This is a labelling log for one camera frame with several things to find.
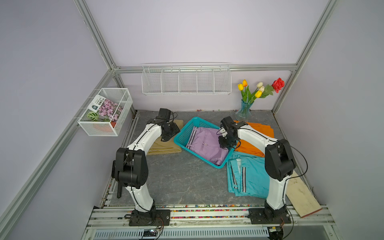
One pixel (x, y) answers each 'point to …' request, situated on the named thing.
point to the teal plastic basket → (181, 138)
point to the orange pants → (265, 131)
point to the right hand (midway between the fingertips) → (221, 144)
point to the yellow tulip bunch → (260, 92)
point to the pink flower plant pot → (103, 109)
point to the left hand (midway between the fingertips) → (177, 132)
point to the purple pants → (206, 141)
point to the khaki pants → (159, 147)
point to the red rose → (278, 84)
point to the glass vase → (244, 114)
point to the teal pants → (246, 175)
